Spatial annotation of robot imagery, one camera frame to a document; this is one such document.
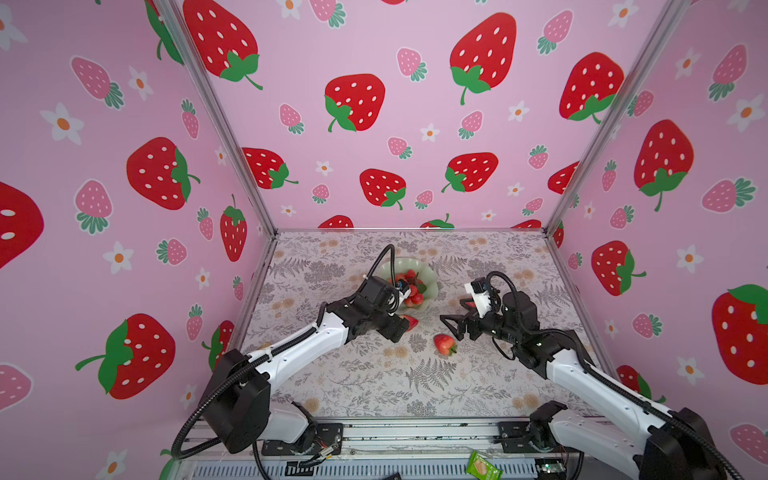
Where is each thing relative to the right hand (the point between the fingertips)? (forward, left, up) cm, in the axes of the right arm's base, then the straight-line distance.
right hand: (451, 308), depth 79 cm
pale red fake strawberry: (+3, +11, -15) cm, 18 cm away
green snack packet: (-33, -9, -16) cm, 38 cm away
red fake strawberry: (-4, 0, -14) cm, 14 cm away
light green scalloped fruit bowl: (+22, +8, -14) cm, 27 cm away
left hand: (-1, +14, -5) cm, 15 cm away
